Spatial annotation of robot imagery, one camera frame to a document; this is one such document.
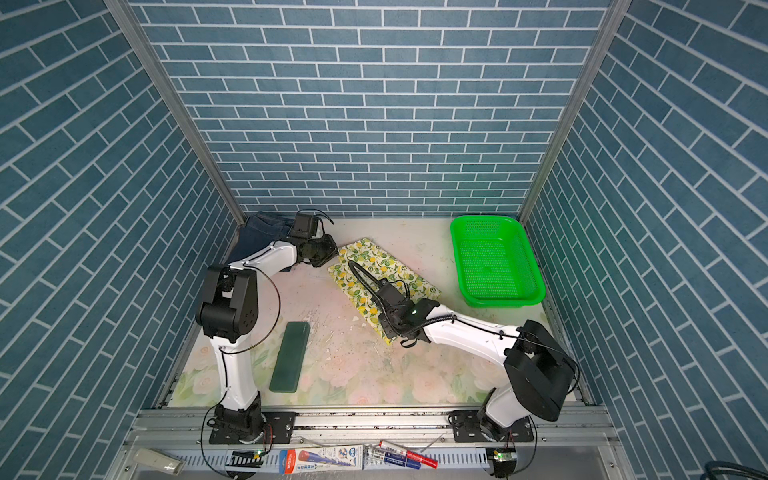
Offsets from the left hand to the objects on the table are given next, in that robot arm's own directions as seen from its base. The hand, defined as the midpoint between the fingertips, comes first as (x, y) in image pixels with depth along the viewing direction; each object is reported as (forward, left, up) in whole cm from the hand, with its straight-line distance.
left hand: (340, 248), depth 101 cm
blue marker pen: (-59, -18, -7) cm, 62 cm away
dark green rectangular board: (-35, +12, -7) cm, 38 cm away
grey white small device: (-58, +36, -5) cm, 68 cm away
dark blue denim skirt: (+10, +30, -2) cm, 32 cm away
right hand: (-25, -16, 0) cm, 30 cm away
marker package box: (-59, +2, -7) cm, 59 cm away
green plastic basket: (-1, -56, -8) cm, 57 cm away
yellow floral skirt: (-3, -14, -6) cm, 15 cm away
